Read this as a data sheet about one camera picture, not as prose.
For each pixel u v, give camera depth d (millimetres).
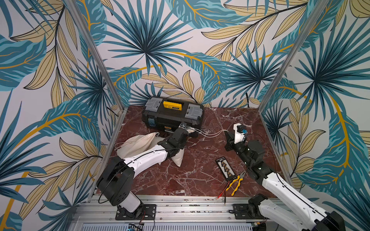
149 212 733
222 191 799
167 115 924
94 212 753
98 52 862
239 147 651
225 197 786
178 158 854
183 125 749
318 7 689
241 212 733
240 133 622
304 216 422
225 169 878
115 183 423
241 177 833
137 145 836
